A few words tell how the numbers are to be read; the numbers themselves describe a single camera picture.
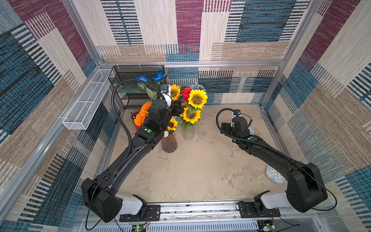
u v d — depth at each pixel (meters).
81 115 0.92
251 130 1.01
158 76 0.73
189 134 0.99
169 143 0.97
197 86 0.73
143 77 0.69
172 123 0.75
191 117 0.71
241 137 0.65
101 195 0.38
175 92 0.67
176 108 0.62
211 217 0.73
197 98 0.66
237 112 0.74
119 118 1.22
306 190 0.42
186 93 0.69
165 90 0.57
